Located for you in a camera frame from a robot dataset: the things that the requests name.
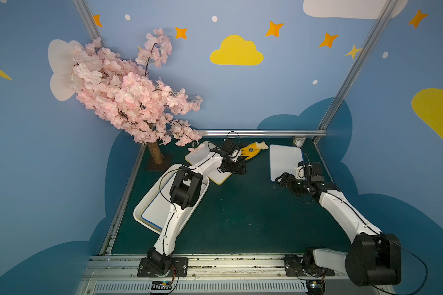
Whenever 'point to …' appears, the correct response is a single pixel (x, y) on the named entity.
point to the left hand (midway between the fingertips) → (240, 168)
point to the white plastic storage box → (155, 190)
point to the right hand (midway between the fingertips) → (285, 180)
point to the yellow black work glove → (253, 149)
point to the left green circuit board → (161, 285)
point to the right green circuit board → (315, 287)
